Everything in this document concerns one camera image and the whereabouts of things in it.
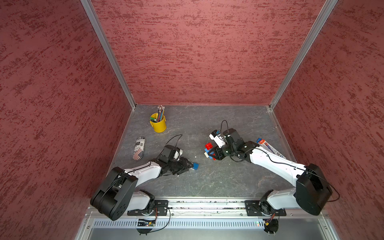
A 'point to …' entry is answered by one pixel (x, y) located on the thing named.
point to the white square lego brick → (206, 155)
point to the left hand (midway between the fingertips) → (190, 170)
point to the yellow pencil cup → (159, 126)
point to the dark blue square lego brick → (195, 166)
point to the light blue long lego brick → (207, 151)
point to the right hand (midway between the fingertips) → (210, 155)
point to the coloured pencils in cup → (161, 110)
